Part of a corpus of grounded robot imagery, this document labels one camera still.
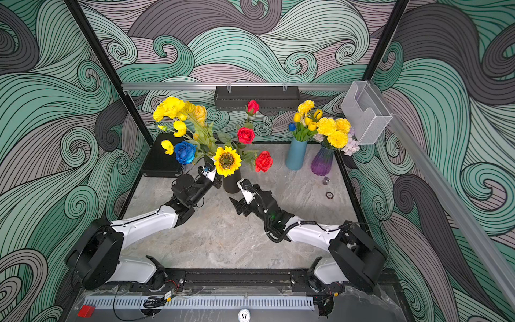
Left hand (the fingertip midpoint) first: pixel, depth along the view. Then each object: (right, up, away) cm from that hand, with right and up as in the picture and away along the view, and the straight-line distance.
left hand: (222, 158), depth 77 cm
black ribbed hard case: (-37, -3, +24) cm, 44 cm away
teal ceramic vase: (+34, +2, +24) cm, 42 cm away
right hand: (+5, -14, +3) cm, 16 cm away
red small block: (-44, -52, -11) cm, 69 cm away
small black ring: (+50, -17, +22) cm, 58 cm away
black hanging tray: (+19, +29, +18) cm, 40 cm away
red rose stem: (+16, -1, -7) cm, 17 cm away
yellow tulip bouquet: (+34, +16, +6) cm, 38 cm away
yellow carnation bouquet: (+45, +9, -1) cm, 46 cm away
